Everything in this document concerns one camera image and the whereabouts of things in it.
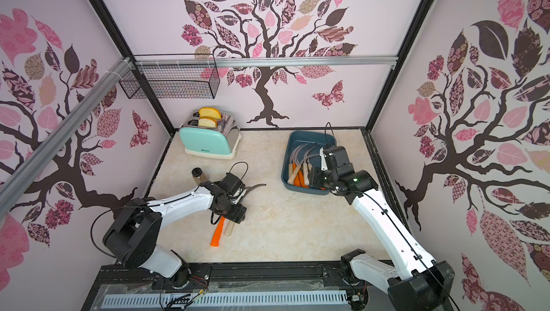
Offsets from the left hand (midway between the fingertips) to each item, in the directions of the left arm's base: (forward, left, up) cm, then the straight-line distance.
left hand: (234, 219), depth 87 cm
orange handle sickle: (-5, +6, 0) cm, 8 cm away
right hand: (+8, -31, +21) cm, 38 cm away
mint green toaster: (+32, +10, +12) cm, 36 cm away
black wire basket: (+75, +43, +17) cm, 88 cm away
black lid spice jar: (+17, +17, +7) cm, 25 cm away
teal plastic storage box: (+44, -41, +2) cm, 60 cm away
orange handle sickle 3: (+17, -28, +1) cm, 33 cm away
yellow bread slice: (+45, +14, +20) cm, 51 cm away
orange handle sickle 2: (+26, -26, +1) cm, 37 cm away
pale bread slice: (+39, +14, +19) cm, 46 cm away
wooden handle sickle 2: (+25, -29, +3) cm, 38 cm away
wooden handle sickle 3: (+24, -32, +3) cm, 40 cm away
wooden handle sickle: (-3, +1, 0) cm, 3 cm away
